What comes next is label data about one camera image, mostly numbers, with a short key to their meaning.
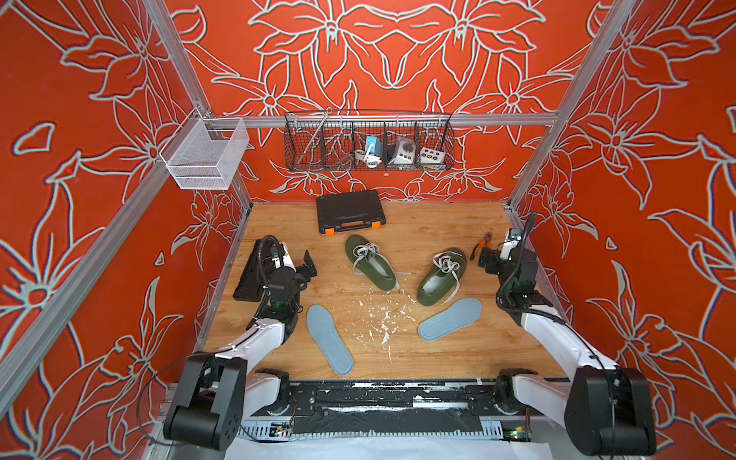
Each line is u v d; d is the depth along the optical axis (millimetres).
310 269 798
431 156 936
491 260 754
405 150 905
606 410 397
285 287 631
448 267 899
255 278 944
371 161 854
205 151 930
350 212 1105
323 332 853
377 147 837
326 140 985
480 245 1058
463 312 913
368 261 949
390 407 727
